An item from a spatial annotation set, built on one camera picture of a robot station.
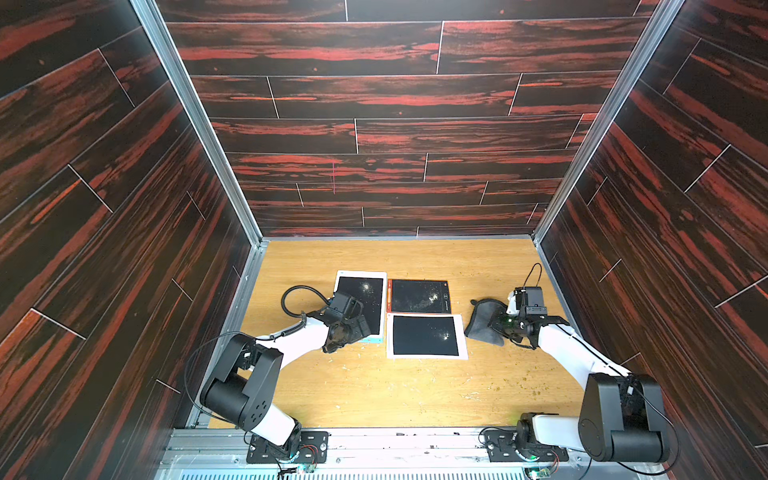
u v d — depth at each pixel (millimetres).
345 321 781
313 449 721
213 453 730
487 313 911
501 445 732
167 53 718
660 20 671
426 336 933
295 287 855
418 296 1027
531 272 1054
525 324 650
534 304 691
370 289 1046
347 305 739
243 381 455
